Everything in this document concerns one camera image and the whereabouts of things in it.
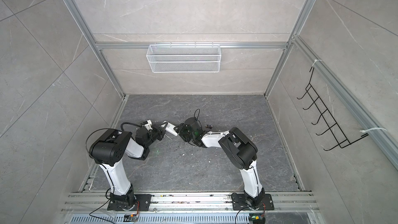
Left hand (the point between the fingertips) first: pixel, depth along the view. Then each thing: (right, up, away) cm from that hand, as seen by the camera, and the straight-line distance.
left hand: (168, 119), depth 93 cm
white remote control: (+1, -5, -2) cm, 5 cm away
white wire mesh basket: (+9, +40, +8) cm, 42 cm away
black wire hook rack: (+76, -5, -33) cm, 83 cm away
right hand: (+4, -6, 0) cm, 7 cm away
